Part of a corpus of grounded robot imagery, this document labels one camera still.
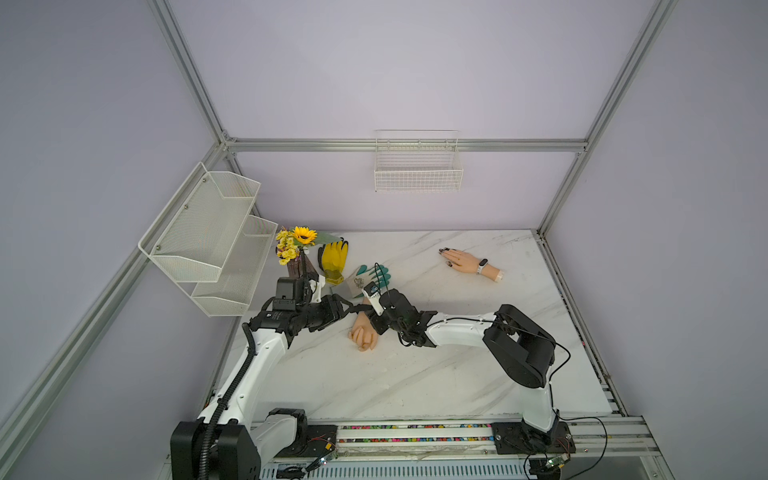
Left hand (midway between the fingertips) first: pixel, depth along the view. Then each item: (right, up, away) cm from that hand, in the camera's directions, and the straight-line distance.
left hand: (345, 313), depth 81 cm
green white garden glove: (+7, +9, +24) cm, 27 cm away
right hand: (+7, -1, +13) cm, 15 cm away
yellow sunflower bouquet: (-16, +20, +1) cm, 25 cm away
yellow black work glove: (-10, +15, +30) cm, 35 cm away
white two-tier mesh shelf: (-40, +20, +5) cm, 45 cm away
